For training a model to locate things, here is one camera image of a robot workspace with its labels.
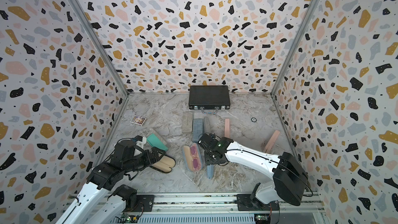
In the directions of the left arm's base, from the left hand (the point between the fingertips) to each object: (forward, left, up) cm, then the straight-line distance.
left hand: (161, 155), depth 74 cm
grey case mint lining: (+22, -16, -12) cm, 30 cm away
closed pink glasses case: (+9, -58, -9) cm, 59 cm away
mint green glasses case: (+15, +10, -14) cm, 23 cm away
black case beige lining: (+1, +2, -14) cm, 14 cm away
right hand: (+1, -23, -9) cm, 25 cm away
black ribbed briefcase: (+48, -24, -11) cm, 55 cm away
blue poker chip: (+31, -54, -15) cm, 64 cm away
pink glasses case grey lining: (+21, -34, -9) cm, 41 cm away
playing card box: (+30, +24, -13) cm, 41 cm away
